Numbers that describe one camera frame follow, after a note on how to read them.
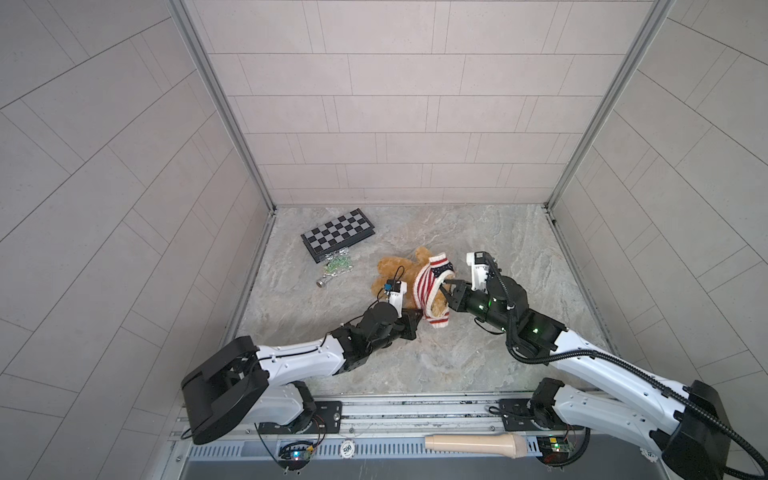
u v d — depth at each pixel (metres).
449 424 0.71
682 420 0.39
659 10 0.71
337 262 0.99
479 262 0.65
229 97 0.87
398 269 0.87
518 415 0.71
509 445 0.65
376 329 0.59
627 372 0.45
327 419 0.71
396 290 0.70
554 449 0.68
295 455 0.64
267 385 0.42
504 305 0.53
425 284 0.72
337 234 1.04
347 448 0.67
